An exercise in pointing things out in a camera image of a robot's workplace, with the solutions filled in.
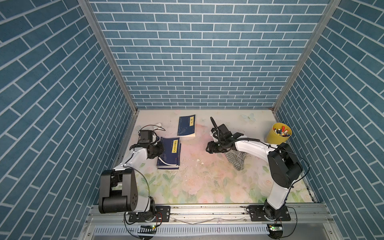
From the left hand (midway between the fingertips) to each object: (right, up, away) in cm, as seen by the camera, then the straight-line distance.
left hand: (167, 148), depth 91 cm
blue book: (+11, +13, +17) cm, 24 cm away
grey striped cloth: (+43, -6, 0) cm, 44 cm away
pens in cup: (+73, +10, +4) cm, 73 cm away
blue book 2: (+3, -6, -2) cm, 7 cm away
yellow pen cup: (+66, +6, 0) cm, 66 cm away
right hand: (+27, -1, +1) cm, 27 cm away
